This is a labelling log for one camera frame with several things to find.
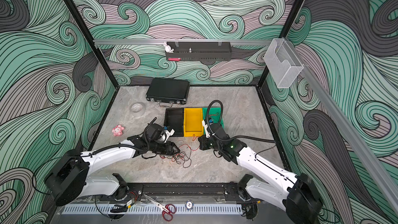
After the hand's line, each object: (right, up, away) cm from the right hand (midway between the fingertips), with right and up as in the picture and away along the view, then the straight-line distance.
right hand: (198, 139), depth 79 cm
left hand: (-11, -7, +2) cm, 13 cm away
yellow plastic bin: (-3, +4, +19) cm, 19 cm away
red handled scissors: (-14, -30, -10) cm, 34 cm away
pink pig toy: (-49, +2, +14) cm, 51 cm away
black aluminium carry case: (-23, +26, +33) cm, 48 cm away
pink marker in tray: (-14, +45, +12) cm, 48 cm away
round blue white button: (-4, -28, -9) cm, 30 cm away
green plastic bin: (+11, +11, +22) cm, 27 cm away
